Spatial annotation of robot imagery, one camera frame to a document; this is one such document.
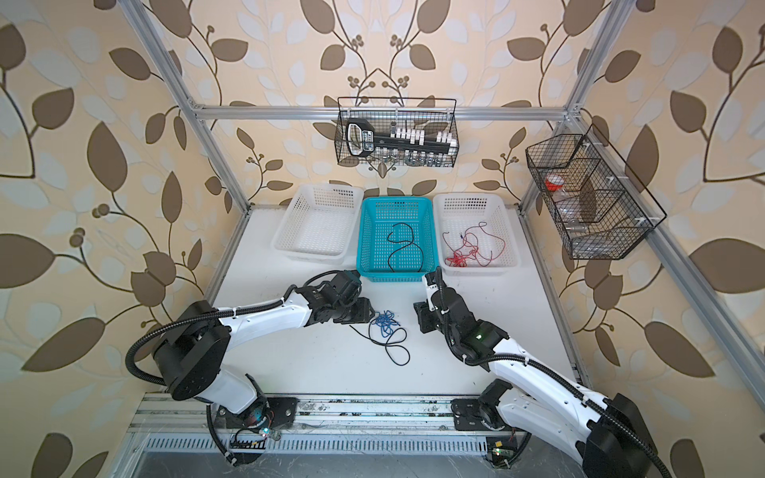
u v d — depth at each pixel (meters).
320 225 1.16
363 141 0.85
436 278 0.68
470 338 0.58
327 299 0.67
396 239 1.12
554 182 0.81
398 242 1.10
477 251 1.04
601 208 0.73
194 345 0.49
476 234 1.05
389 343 0.86
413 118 0.91
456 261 1.01
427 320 0.71
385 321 0.88
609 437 0.39
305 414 0.75
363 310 0.77
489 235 1.00
